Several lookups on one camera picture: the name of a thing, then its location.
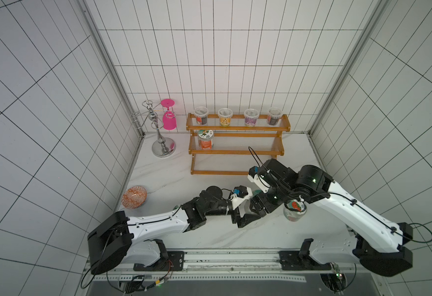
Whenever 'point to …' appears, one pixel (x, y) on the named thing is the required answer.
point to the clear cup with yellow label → (224, 115)
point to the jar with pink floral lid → (256, 192)
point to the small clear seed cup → (273, 116)
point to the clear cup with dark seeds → (201, 114)
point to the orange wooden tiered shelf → (252, 134)
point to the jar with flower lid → (205, 139)
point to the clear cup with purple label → (250, 116)
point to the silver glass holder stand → (163, 147)
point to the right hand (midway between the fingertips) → (253, 204)
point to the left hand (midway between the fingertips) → (252, 207)
